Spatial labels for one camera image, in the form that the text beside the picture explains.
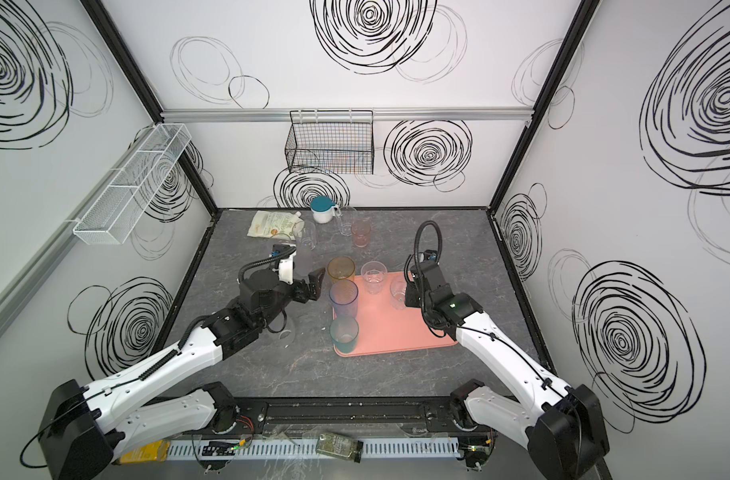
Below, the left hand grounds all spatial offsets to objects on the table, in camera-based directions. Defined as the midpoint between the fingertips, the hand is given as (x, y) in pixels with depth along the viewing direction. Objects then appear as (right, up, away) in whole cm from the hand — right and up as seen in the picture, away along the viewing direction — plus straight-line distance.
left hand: (310, 266), depth 76 cm
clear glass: (-8, +8, +34) cm, 36 cm away
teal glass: (+8, -20, +8) cm, 23 cm away
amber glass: (+7, -1, +11) cm, 13 cm away
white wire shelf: (-48, +15, -2) cm, 50 cm away
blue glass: (+7, -10, +11) cm, 17 cm away
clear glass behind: (+7, +15, +40) cm, 43 cm away
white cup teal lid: (-2, +18, +36) cm, 40 cm away
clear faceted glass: (+17, -4, +20) cm, 27 cm away
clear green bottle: (+8, -40, -9) cm, 42 cm away
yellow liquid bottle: (-33, -41, -10) cm, 53 cm away
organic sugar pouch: (-20, +12, +38) cm, 44 cm away
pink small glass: (+12, +9, +34) cm, 38 cm away
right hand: (+26, -7, +6) cm, 28 cm away
